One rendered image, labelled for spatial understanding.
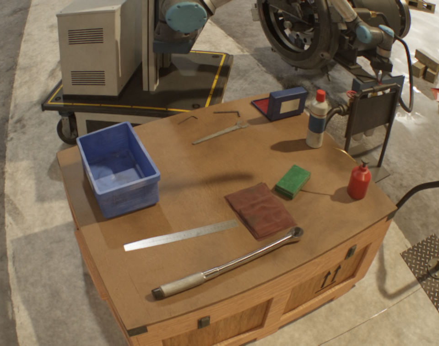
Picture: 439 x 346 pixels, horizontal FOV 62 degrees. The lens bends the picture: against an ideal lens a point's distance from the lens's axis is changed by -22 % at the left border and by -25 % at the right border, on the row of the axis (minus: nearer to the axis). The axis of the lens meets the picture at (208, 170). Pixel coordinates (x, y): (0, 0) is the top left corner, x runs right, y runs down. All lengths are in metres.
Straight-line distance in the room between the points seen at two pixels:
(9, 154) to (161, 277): 1.60
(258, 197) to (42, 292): 0.98
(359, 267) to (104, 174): 0.99
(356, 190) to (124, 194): 0.73
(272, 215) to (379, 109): 1.01
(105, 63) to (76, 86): 0.23
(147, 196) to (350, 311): 0.94
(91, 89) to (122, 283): 1.21
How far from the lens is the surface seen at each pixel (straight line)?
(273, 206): 1.36
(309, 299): 1.59
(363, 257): 1.62
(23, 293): 1.83
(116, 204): 1.30
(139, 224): 1.32
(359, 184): 1.43
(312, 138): 1.60
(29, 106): 2.97
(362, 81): 2.73
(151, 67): 2.12
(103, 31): 1.99
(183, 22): 1.63
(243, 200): 1.37
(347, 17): 2.12
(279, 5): 2.62
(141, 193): 1.31
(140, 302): 1.15
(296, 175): 1.45
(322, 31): 2.37
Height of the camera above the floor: 1.44
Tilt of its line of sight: 41 degrees down
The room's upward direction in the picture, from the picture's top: 2 degrees clockwise
